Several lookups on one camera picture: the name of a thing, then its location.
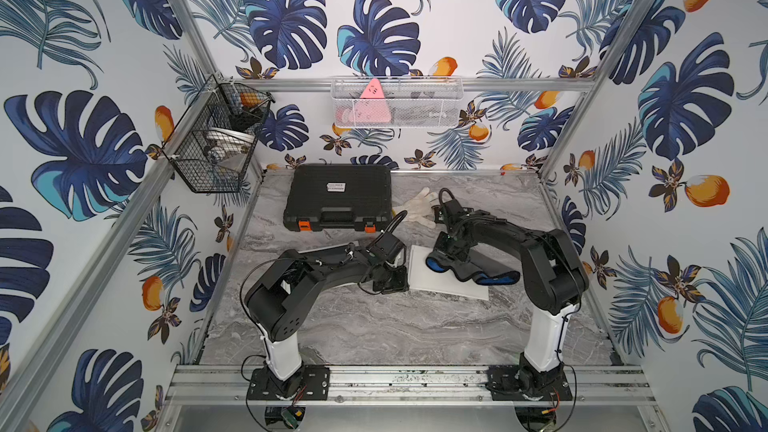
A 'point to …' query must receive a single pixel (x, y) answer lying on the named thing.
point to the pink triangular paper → (372, 106)
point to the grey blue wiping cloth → (489, 268)
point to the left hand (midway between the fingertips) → (406, 288)
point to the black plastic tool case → (339, 197)
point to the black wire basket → (220, 105)
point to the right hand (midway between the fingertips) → (442, 255)
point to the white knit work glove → (419, 208)
